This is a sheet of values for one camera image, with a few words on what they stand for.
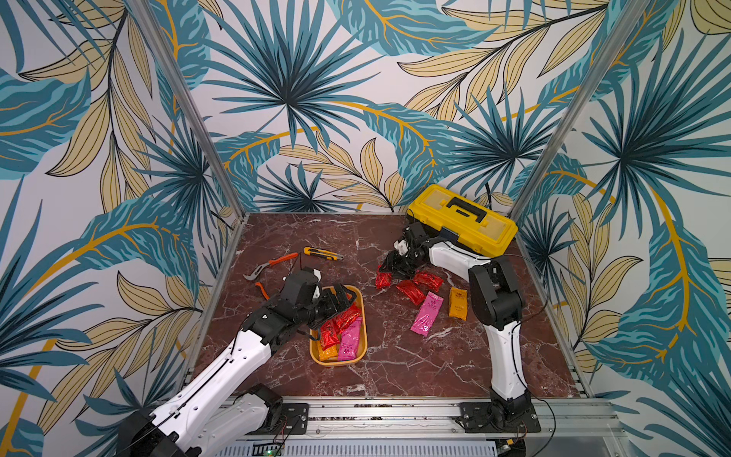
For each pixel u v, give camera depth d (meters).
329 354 0.81
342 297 0.68
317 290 0.61
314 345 0.83
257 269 1.00
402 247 0.96
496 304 0.58
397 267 0.90
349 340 0.84
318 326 0.64
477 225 0.95
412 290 0.95
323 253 1.06
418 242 0.83
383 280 0.98
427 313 0.90
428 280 0.98
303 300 0.59
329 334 0.82
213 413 0.43
